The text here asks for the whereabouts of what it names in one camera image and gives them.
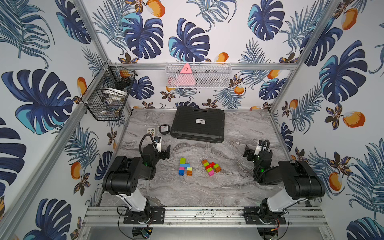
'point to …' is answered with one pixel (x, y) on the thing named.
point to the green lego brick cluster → (209, 169)
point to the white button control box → (151, 131)
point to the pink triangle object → (186, 77)
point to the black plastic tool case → (198, 125)
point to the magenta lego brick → (211, 173)
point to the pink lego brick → (181, 168)
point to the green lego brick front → (216, 165)
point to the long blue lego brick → (185, 165)
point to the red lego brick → (210, 165)
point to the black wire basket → (106, 97)
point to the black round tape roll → (164, 129)
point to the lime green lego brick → (189, 169)
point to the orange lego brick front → (204, 161)
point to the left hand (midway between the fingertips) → (161, 142)
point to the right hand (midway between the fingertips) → (255, 147)
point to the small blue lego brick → (181, 172)
